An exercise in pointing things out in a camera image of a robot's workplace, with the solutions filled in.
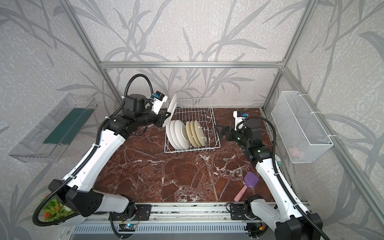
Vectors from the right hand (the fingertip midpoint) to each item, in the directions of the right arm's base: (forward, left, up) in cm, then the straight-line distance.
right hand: (221, 126), depth 75 cm
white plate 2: (+5, +22, -14) cm, 26 cm away
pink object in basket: (-11, -35, -7) cm, 38 cm away
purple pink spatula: (-18, -17, -27) cm, 37 cm away
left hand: (+3, +25, +7) cm, 26 cm away
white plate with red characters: (+5, +25, +7) cm, 27 cm away
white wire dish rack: (+35, +11, -24) cm, 44 cm away
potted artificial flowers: (-35, +71, -10) cm, 79 cm away
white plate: (+3, +27, -11) cm, 29 cm away
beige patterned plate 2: (+5, +15, -13) cm, 21 cm away
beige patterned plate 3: (+8, +11, -18) cm, 23 cm away
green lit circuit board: (-39, +46, -28) cm, 67 cm away
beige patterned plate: (+5, +17, -13) cm, 23 cm away
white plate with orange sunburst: (+1, +29, -12) cm, 31 cm away
